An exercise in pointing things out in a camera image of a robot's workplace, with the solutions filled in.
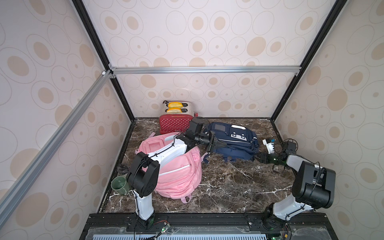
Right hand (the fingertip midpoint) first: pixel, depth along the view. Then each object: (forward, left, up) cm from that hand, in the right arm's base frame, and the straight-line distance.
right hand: (256, 155), depth 92 cm
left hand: (-7, +20, +22) cm, 30 cm away
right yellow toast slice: (+22, +53, +16) cm, 59 cm away
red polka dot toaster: (+21, +52, +12) cm, 57 cm away
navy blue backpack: (+2, +10, +9) cm, 14 cm away
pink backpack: (-17, +45, +1) cm, 48 cm away
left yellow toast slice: (+28, +53, +16) cm, 62 cm away
